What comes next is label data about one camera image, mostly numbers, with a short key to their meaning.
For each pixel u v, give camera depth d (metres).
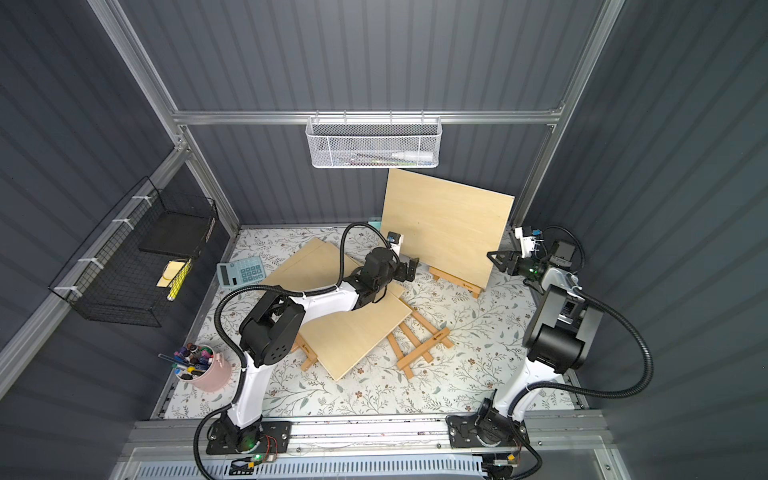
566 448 0.73
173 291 0.69
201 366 0.73
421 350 0.85
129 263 0.73
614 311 0.44
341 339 0.85
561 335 0.52
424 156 0.88
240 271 1.05
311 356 0.82
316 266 1.07
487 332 0.92
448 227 0.92
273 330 0.56
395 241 0.82
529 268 0.81
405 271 0.86
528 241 0.83
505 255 0.83
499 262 0.89
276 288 0.58
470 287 0.94
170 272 0.75
